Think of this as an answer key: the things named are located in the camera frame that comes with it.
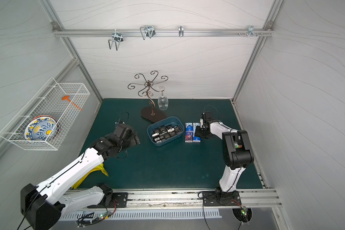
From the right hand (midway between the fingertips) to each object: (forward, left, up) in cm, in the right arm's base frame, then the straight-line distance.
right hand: (199, 133), depth 98 cm
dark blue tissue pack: (-4, +7, +1) cm, 8 cm away
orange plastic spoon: (+1, +77, +31) cm, 83 cm away
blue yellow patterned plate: (-21, +74, +34) cm, 84 cm away
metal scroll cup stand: (+15, +37, +1) cm, 39 cm away
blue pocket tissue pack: (-5, +2, 0) cm, 6 cm away
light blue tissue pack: (+5, +3, +1) cm, 6 cm away
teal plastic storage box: (0, +24, +1) cm, 24 cm away
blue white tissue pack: (+5, +7, 0) cm, 8 cm away
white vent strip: (-49, +52, -1) cm, 72 cm away
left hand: (-15, +39, +15) cm, 44 cm away
